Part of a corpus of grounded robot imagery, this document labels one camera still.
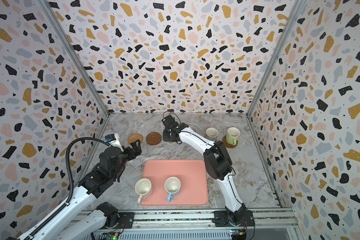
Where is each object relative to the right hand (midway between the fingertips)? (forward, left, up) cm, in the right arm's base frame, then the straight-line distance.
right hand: (165, 134), depth 93 cm
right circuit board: (-49, -39, -13) cm, 64 cm away
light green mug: (+5, -44, -5) cm, 45 cm away
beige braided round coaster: (+1, -2, -10) cm, 11 cm away
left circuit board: (-51, +20, -12) cm, 56 cm away
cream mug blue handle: (-28, -6, -10) cm, 30 cm away
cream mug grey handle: (+5, -30, -6) cm, 31 cm away
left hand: (-15, +12, +14) cm, 23 cm away
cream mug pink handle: (-30, +10, -9) cm, 33 cm away
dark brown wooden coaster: (+5, +11, -13) cm, 18 cm away
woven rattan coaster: (+6, +24, -12) cm, 28 cm away
